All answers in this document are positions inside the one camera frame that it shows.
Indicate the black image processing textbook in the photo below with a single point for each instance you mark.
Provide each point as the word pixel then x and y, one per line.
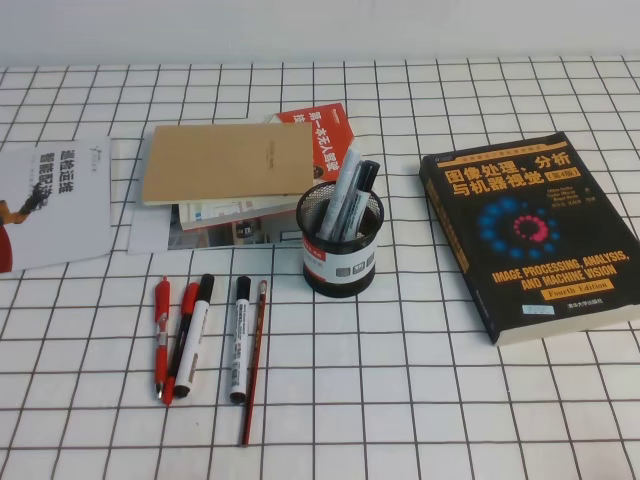
pixel 541 248

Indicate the white marker black cap left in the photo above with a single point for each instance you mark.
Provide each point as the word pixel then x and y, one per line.
pixel 190 354

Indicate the black mesh pen holder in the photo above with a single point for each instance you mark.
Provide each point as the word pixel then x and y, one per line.
pixel 337 270

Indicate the red pencil with eraser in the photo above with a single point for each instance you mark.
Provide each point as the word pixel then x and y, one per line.
pixel 254 366

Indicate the red retractable pen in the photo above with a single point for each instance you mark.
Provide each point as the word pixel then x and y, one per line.
pixel 162 306

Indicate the red and black pen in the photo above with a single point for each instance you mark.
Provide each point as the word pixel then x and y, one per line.
pixel 187 307

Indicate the white marker black cap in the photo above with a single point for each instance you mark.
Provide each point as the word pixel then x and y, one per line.
pixel 190 354
pixel 238 388

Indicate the red and white book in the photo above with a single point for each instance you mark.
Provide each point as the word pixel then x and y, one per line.
pixel 332 136

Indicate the brown kraft notebook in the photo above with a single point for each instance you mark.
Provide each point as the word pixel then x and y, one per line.
pixel 197 163

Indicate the white marker black cap right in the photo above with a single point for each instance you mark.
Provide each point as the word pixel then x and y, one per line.
pixel 238 388

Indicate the black-capped marker in holder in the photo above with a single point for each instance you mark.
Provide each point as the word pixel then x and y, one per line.
pixel 366 177

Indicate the grey marker in holder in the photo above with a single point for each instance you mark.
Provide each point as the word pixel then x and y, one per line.
pixel 341 188

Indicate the white brochure with robot picture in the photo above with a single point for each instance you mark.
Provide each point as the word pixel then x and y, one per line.
pixel 55 203

